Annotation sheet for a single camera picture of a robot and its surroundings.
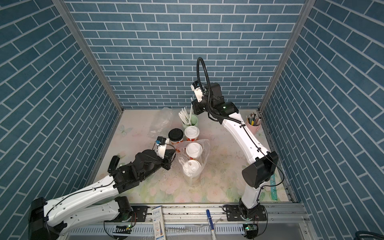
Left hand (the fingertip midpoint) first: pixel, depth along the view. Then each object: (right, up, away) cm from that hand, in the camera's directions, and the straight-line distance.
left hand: (179, 152), depth 72 cm
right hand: (+7, +25, +5) cm, 26 cm away
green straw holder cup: (+5, +16, +34) cm, 38 cm away
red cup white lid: (+5, +8, +13) cm, 16 cm away
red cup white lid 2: (+7, 0, +6) cm, 9 cm away
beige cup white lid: (+6, -8, -1) cm, 10 cm away
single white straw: (+5, +21, +10) cm, 24 cm away
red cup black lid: (-3, +7, +11) cm, 13 cm away
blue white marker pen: (+16, -37, -4) cm, 40 cm away
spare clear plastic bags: (-18, +14, +37) cm, 43 cm away
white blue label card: (-10, -34, -1) cm, 35 cm away
